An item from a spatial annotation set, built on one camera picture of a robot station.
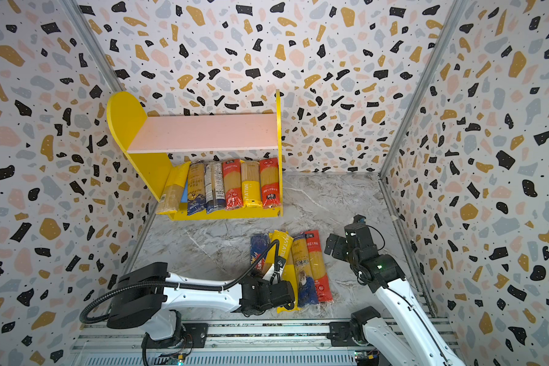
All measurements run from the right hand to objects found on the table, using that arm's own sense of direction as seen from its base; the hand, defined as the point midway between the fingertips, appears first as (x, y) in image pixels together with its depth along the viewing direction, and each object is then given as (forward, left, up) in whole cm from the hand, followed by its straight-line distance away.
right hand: (335, 239), depth 77 cm
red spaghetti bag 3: (-13, +3, -16) cm, 21 cm away
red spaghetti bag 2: (+26, +40, -2) cm, 47 cm away
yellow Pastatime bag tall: (+26, +32, -2) cm, 41 cm away
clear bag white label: (+23, +46, -1) cm, 52 cm away
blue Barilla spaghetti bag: (+6, +28, -15) cm, 33 cm away
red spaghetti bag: (+27, +24, -2) cm, 36 cm away
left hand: (-10, +19, -12) cm, 25 cm away
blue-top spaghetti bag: (-10, +10, -14) cm, 20 cm away
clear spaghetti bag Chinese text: (+23, +54, -1) cm, 58 cm away
